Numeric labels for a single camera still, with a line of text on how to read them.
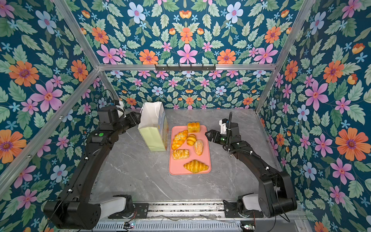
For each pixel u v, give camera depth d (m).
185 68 0.91
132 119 0.65
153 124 1.04
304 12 0.70
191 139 0.98
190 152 0.93
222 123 0.78
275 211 0.41
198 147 0.93
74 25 0.74
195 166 0.85
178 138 0.98
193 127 1.01
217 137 0.75
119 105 0.65
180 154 0.90
